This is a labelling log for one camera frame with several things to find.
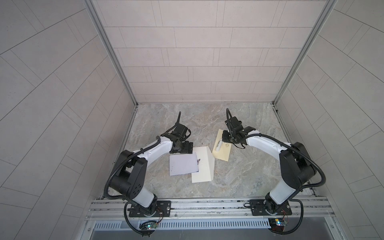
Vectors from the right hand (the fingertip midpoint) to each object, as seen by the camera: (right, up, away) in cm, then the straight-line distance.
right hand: (221, 137), depth 91 cm
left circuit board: (-36, -35, -26) cm, 56 cm away
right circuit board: (+22, -36, -23) cm, 48 cm away
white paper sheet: (-23, -14, -6) cm, 28 cm away
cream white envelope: (-10, -15, -6) cm, 19 cm away
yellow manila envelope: (+2, -10, +2) cm, 10 cm away
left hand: (-20, -5, -2) cm, 21 cm away
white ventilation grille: (+12, -36, -23) cm, 45 cm away
